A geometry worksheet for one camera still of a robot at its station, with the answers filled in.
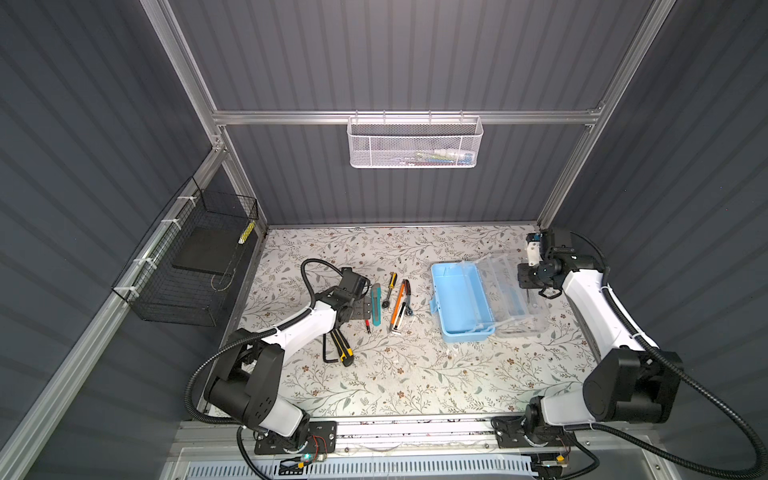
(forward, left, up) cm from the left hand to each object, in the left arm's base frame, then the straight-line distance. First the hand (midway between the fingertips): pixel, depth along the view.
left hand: (351, 305), depth 91 cm
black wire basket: (-1, +39, +22) cm, 45 cm away
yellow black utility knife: (-13, +2, -5) cm, 14 cm away
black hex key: (-14, +8, -6) cm, 17 cm away
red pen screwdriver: (-4, -5, -6) cm, 9 cm away
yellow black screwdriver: (+11, -13, -4) cm, 18 cm away
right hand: (-1, -53, +11) cm, 54 cm away
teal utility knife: (+3, -8, -5) cm, 10 cm away
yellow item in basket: (+16, +28, +19) cm, 37 cm away
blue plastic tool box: (+2, -42, -4) cm, 42 cm away
